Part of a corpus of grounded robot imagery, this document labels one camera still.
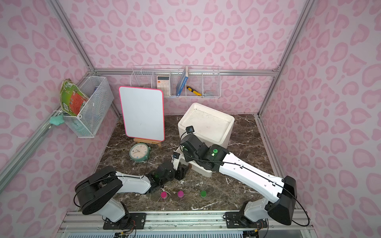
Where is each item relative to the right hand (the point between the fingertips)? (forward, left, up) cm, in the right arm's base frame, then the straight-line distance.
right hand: (187, 148), depth 73 cm
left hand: (+1, +3, -19) cm, 19 cm away
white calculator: (+43, +18, +8) cm, 47 cm away
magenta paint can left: (-16, +13, -22) cm, 30 cm away
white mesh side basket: (+7, +49, +10) cm, 51 cm away
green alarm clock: (+9, +33, -20) cm, 40 cm away
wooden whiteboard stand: (+18, +36, -20) cm, 45 cm away
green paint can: (-15, -8, -22) cm, 28 cm away
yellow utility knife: (+43, -1, +2) cm, 43 cm away
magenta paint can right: (-15, +5, -24) cm, 29 cm away
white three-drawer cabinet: (+15, -12, -2) cm, 19 cm away
